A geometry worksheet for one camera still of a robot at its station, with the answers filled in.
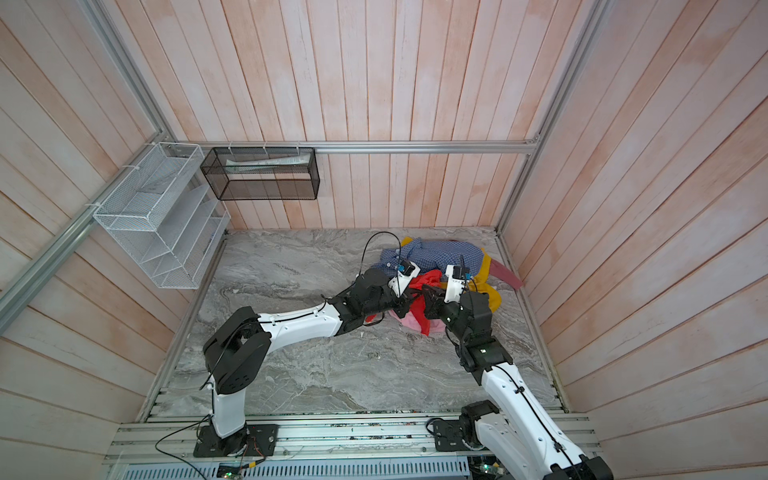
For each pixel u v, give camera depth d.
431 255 0.91
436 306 0.68
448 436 0.73
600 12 0.68
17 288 0.52
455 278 0.68
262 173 1.04
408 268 0.70
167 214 0.73
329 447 0.73
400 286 0.69
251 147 0.94
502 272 1.07
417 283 0.76
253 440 0.73
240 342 0.55
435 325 0.92
